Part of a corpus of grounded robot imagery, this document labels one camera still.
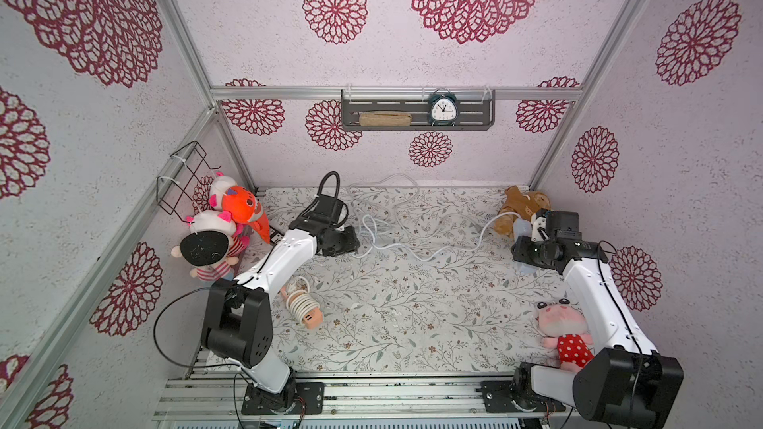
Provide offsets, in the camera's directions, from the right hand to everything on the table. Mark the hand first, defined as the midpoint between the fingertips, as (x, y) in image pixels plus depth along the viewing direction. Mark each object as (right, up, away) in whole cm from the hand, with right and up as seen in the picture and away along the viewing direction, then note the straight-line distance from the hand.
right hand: (522, 246), depth 82 cm
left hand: (-47, -1, +6) cm, 47 cm away
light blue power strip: (0, +4, +1) cm, 5 cm away
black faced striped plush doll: (-84, +1, -5) cm, 84 cm away
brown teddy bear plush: (+9, +12, +21) cm, 26 cm away
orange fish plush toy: (-81, +11, +7) cm, 82 cm away
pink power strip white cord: (-61, -17, +1) cm, 64 cm away
